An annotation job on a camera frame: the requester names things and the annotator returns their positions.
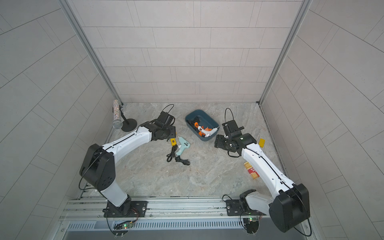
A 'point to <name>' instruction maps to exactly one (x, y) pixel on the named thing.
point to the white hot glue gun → (208, 132)
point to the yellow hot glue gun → (173, 143)
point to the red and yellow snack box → (251, 170)
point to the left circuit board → (121, 229)
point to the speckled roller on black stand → (120, 121)
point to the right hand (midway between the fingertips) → (218, 142)
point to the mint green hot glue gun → (184, 144)
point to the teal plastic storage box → (205, 120)
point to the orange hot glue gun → (196, 124)
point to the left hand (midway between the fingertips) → (175, 131)
